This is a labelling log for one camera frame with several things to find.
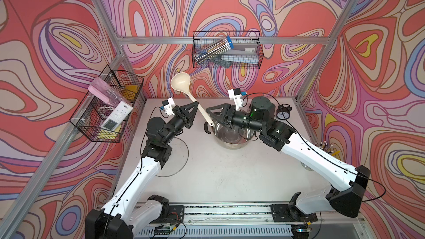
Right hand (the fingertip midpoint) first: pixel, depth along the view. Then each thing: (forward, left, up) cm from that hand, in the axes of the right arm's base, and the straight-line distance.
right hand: (208, 118), depth 60 cm
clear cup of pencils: (-1, -56, -25) cm, 62 cm away
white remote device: (+7, +39, -6) cm, 40 cm away
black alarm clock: (+30, -47, -33) cm, 65 cm away
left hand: (+6, +3, +1) cm, 7 cm away
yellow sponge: (+22, +37, -5) cm, 44 cm away
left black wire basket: (+9, +45, -4) cm, 46 cm away
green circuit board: (-30, +23, -41) cm, 56 cm away
